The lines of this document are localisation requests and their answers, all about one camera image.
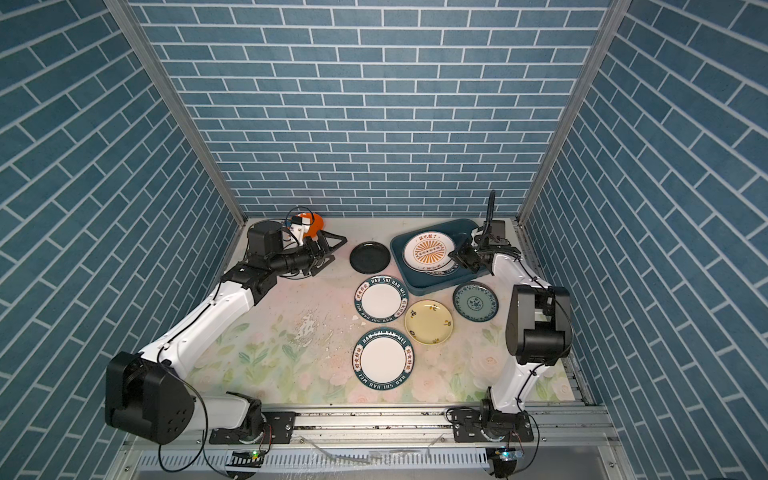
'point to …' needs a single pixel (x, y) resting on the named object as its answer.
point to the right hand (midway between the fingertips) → (448, 249)
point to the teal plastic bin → (423, 285)
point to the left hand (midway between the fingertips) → (341, 248)
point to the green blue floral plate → (475, 302)
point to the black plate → (369, 257)
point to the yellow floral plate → (429, 322)
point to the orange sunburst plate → (428, 251)
